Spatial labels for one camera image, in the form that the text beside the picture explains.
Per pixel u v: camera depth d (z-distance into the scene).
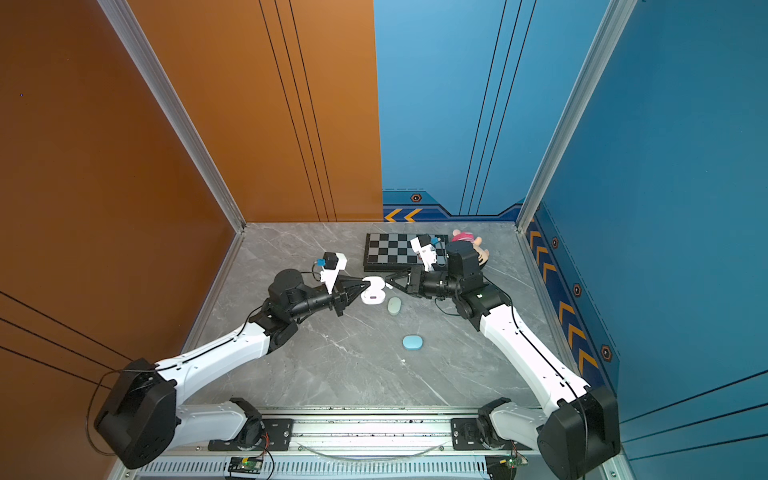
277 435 0.74
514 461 0.70
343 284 0.68
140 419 0.41
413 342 0.87
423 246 0.67
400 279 0.69
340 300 0.66
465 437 0.72
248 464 0.72
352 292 0.70
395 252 1.06
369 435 0.76
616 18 0.70
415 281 0.63
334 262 0.64
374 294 0.71
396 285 0.69
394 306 0.93
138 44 0.74
